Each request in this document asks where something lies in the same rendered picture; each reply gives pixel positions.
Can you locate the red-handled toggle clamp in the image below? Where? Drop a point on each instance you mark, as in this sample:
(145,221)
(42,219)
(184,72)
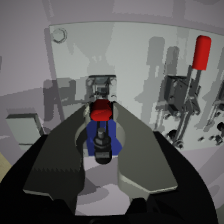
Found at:
(101,111)

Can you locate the blue rectangular block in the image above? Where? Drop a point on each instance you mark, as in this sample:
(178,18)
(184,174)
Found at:
(91,133)

